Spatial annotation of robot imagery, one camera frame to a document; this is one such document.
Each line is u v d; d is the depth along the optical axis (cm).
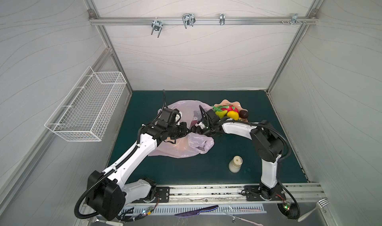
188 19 76
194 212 69
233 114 91
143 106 98
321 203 71
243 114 96
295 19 76
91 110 70
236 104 105
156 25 79
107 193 38
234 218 68
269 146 51
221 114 95
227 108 98
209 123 76
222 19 78
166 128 59
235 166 76
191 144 76
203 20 78
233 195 75
